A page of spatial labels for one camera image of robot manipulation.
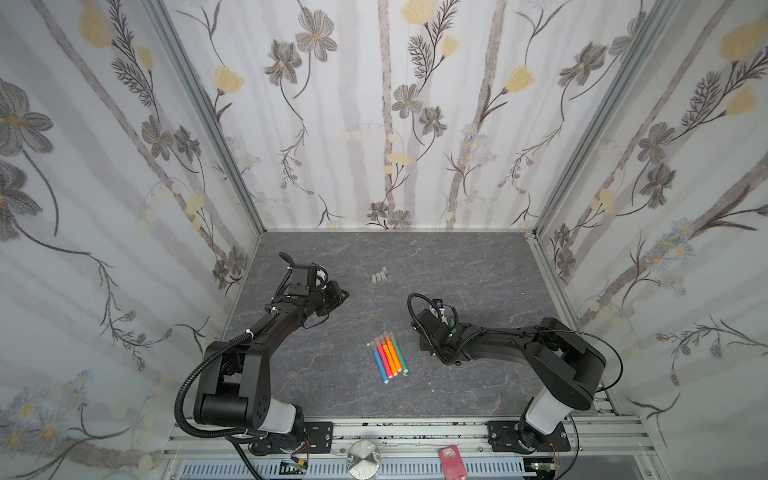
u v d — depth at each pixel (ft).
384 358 2.84
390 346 2.91
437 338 2.30
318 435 2.42
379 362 2.82
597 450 2.39
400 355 2.88
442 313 2.73
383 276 3.46
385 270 3.53
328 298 2.63
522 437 2.17
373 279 3.43
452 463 2.30
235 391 1.41
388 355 2.89
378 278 3.43
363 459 1.94
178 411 1.30
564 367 1.53
